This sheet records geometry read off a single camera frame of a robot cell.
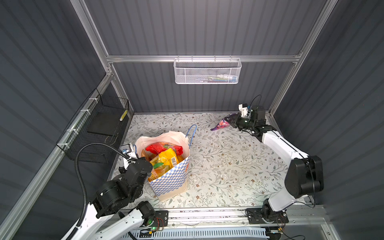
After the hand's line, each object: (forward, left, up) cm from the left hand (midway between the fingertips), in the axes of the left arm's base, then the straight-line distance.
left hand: (139, 156), depth 63 cm
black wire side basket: (+22, +23, +1) cm, 32 cm away
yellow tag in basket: (+27, +14, -2) cm, 31 cm away
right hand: (+23, -43, -4) cm, 49 cm away
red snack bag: (+9, -6, -8) cm, 13 cm away
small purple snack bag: (+23, -42, -7) cm, 48 cm away
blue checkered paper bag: (-8, -14, -13) cm, 20 cm away
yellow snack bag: (+1, -9, -8) cm, 12 cm away
